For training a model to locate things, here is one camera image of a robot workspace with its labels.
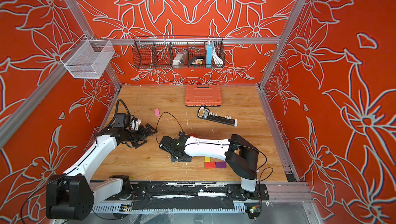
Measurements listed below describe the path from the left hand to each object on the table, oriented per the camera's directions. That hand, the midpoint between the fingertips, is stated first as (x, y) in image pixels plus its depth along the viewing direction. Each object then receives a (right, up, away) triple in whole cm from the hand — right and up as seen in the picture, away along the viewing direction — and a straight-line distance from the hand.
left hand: (152, 134), depth 83 cm
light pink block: (-3, +10, +21) cm, 23 cm away
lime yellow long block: (+30, -14, 0) cm, 33 cm away
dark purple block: (+38, -16, -1) cm, 41 cm away
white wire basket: (-42, +44, +9) cm, 61 cm away
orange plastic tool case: (+29, +22, +26) cm, 45 cm away
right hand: (+13, -13, -4) cm, 19 cm away
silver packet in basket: (+15, +45, +10) cm, 49 cm away
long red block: (+32, -16, -1) cm, 36 cm away
